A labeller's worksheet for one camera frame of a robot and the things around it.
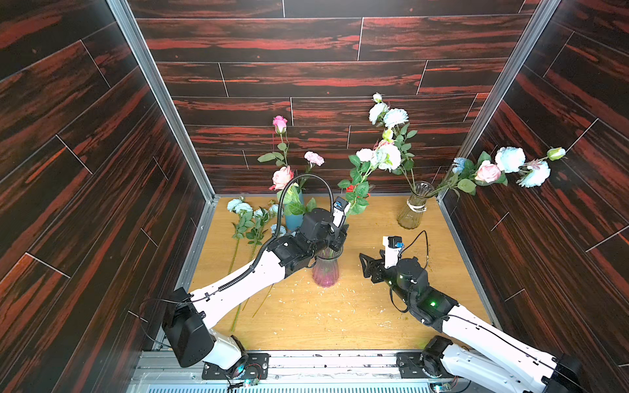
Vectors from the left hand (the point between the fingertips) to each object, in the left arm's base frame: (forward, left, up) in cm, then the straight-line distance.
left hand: (345, 223), depth 74 cm
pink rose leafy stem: (+3, +16, +6) cm, 17 cm away
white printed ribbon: (+21, -32, -16) cm, 41 cm away
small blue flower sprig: (+20, +39, -26) cm, 51 cm away
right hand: (-3, -11, -10) cm, 15 cm away
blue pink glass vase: (-2, +5, -24) cm, 25 cm away
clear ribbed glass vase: (+23, -32, -22) cm, 45 cm away
